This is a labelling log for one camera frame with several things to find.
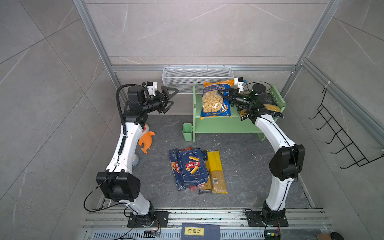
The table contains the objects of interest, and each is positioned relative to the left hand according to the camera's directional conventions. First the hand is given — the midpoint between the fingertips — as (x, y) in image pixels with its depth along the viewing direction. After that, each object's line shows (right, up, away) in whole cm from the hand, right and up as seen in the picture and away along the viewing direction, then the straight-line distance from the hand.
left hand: (176, 93), depth 68 cm
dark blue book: (+11, -65, 0) cm, 66 cm away
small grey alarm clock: (-28, -37, +23) cm, 52 cm away
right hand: (+20, +2, +7) cm, 21 cm away
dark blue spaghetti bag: (+16, -50, +13) cm, 54 cm away
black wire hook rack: (+75, -27, -8) cm, 80 cm away
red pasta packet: (+7, -50, +13) cm, 52 cm away
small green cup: (+3, -19, +38) cm, 42 cm away
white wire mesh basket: (+1, +15, +25) cm, 29 cm away
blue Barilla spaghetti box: (-4, -35, +24) cm, 43 cm away
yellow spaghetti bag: (+22, -48, +15) cm, 54 cm away
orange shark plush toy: (-25, -24, +33) cm, 48 cm away
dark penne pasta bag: (+51, -3, +13) cm, 53 cm away
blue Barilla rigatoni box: (+8, -38, +14) cm, 41 cm away
